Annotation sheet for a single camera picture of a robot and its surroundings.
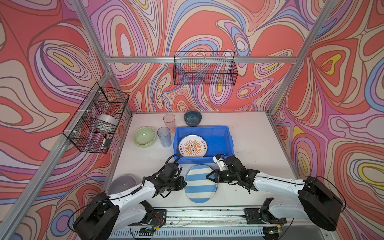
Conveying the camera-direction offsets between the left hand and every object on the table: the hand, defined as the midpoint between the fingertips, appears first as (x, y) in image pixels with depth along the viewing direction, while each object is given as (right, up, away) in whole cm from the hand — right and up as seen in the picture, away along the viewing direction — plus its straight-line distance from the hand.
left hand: (187, 184), depth 83 cm
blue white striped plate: (+7, -2, -1) cm, 7 cm away
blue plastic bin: (+21, +24, +19) cm, 37 cm away
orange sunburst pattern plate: (+3, +20, +15) cm, 25 cm away
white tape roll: (-39, +35, -13) cm, 54 cm away
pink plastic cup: (-13, +36, +15) cm, 41 cm away
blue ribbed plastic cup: (-16, +28, +15) cm, 35 cm away
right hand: (+12, +3, -3) cm, 12 cm away
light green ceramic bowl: (-31, +25, +20) cm, 45 cm away
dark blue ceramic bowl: (+3, +39, +31) cm, 50 cm away
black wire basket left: (-47, +47, -3) cm, 67 cm away
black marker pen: (-41, +25, -11) cm, 49 cm away
